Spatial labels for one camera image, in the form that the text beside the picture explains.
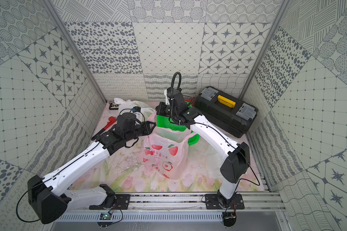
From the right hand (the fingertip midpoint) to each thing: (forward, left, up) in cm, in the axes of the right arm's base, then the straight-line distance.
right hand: (156, 109), depth 76 cm
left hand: (-8, -2, -3) cm, 9 cm away
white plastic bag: (+12, +20, -10) cm, 26 cm away
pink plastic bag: (-18, -6, -10) cm, 22 cm away
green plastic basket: (+16, +1, -32) cm, 36 cm away
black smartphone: (+28, +43, -26) cm, 58 cm away
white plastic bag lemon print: (-20, -31, -16) cm, 40 cm away
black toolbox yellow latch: (+10, -43, -15) cm, 47 cm away
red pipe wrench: (+14, +40, -28) cm, 51 cm away
